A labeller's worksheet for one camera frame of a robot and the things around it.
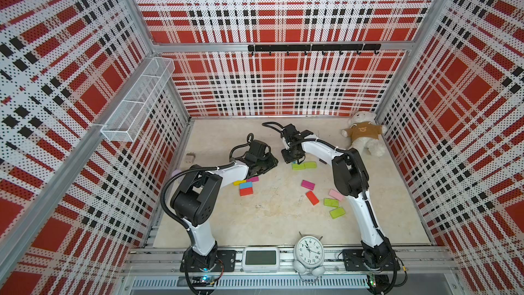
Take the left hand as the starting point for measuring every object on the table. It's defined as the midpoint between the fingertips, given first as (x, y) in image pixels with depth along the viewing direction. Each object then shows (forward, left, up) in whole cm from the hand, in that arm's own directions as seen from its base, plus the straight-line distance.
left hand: (278, 161), depth 95 cm
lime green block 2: (+1, -16, -6) cm, 17 cm away
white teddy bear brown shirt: (+16, -45, +1) cm, 48 cm away
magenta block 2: (-9, -14, -6) cm, 17 cm away
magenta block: (-7, +12, -5) cm, 15 cm away
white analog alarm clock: (-38, -10, -1) cm, 40 cm away
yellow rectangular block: (-9, +19, -4) cm, 21 cm away
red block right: (-15, -15, -7) cm, 22 cm away
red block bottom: (-12, +15, -6) cm, 21 cm away
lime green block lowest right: (-22, -24, -5) cm, 34 cm away
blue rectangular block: (-10, +15, -5) cm, 19 cm away
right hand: (+5, -7, -5) cm, 10 cm away
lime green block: (0, -10, -7) cm, 12 cm away
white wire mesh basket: (+13, +70, +15) cm, 73 cm away
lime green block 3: (-18, -22, -5) cm, 29 cm away
